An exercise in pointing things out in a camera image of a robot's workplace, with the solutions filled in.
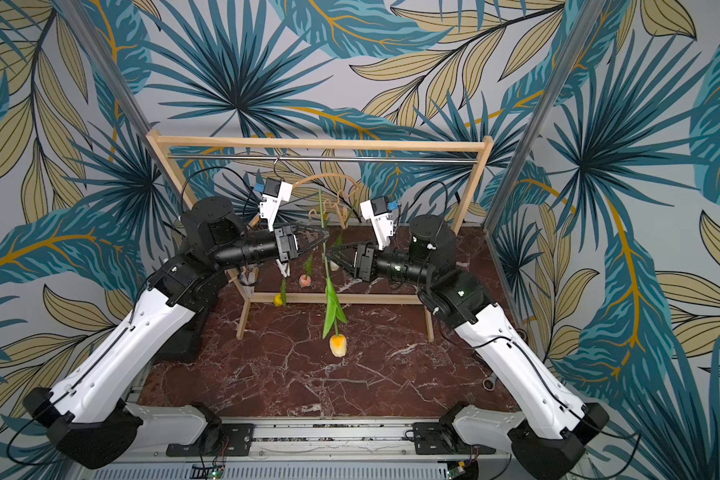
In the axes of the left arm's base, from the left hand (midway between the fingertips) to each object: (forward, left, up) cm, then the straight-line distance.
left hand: (327, 241), depth 55 cm
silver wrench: (-10, -43, -45) cm, 63 cm away
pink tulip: (+12, +10, -31) cm, 35 cm away
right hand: (-1, -1, -2) cm, 2 cm away
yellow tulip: (+6, +16, -31) cm, 35 cm away
